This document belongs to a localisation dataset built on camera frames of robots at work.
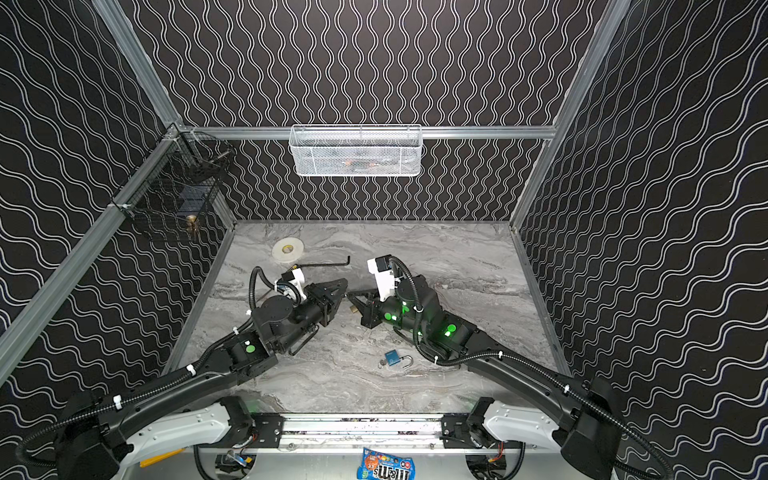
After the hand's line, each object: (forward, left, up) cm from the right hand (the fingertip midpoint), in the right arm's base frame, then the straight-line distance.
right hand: (348, 297), depth 68 cm
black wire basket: (+38, +58, +1) cm, 70 cm away
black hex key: (+31, +15, -27) cm, 44 cm away
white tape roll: (+37, +31, -26) cm, 55 cm away
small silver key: (-5, -7, -28) cm, 29 cm away
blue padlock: (-4, -10, -27) cm, 29 cm away
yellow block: (-29, +42, -20) cm, 55 cm away
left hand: (+1, -2, +4) cm, 4 cm away
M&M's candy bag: (-29, -7, -27) cm, 40 cm away
